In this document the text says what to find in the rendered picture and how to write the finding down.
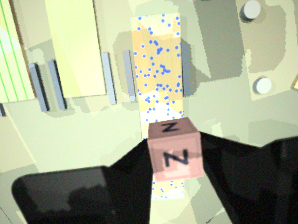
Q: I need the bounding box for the white round disc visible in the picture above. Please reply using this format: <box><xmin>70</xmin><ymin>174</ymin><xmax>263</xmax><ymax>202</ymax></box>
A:
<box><xmin>253</xmin><ymin>78</ymin><xmax>271</xmax><ymax>94</ymax></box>
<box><xmin>240</xmin><ymin>0</ymin><xmax>261</xmax><ymax>21</ymax></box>

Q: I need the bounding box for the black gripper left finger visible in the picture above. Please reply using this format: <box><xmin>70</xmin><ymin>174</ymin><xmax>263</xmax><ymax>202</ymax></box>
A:
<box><xmin>11</xmin><ymin>138</ymin><xmax>154</xmax><ymax>224</ymax></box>

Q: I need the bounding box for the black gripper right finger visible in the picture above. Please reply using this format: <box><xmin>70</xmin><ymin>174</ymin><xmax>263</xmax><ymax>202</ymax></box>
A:
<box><xmin>199</xmin><ymin>131</ymin><xmax>298</xmax><ymax>224</ymax></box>

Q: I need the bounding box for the pink letter cube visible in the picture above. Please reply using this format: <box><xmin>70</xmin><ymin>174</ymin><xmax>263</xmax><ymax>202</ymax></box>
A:
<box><xmin>147</xmin><ymin>117</ymin><xmax>203</xmax><ymax>183</ymax></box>

